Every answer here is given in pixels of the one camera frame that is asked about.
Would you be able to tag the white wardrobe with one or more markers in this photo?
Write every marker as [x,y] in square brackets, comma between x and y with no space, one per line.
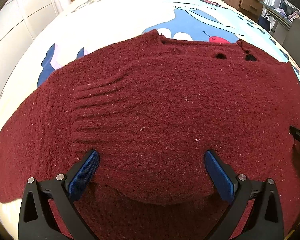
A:
[21,21]

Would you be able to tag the yellow dinosaur bed cover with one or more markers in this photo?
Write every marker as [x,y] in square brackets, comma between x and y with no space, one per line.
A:
[89,25]

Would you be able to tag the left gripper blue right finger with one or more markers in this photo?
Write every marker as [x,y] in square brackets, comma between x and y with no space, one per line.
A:
[265,220]

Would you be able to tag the glass desk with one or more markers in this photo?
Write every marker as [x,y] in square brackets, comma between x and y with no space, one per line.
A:
[271,12]

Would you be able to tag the dark blue bag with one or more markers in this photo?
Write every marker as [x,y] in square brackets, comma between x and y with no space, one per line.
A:
[264,22]

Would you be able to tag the dark red knit sweater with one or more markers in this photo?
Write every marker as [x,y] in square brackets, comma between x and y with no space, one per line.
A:
[151,106]

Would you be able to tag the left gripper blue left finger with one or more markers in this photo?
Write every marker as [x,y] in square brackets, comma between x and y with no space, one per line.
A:
[36,219]

